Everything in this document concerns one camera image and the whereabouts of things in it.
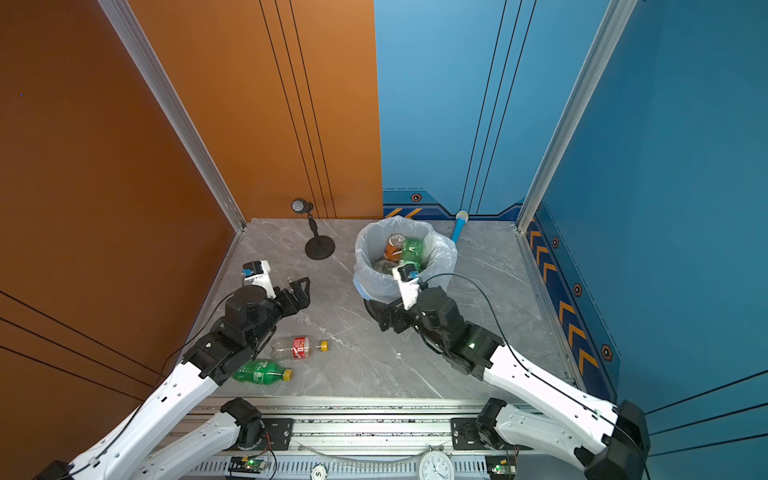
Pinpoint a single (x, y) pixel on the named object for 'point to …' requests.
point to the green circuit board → (255, 464)
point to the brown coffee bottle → (393, 247)
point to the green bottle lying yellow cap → (262, 372)
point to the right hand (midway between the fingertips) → (385, 294)
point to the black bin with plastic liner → (438, 253)
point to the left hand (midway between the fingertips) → (297, 281)
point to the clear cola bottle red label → (296, 348)
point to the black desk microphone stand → (318, 247)
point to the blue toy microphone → (460, 220)
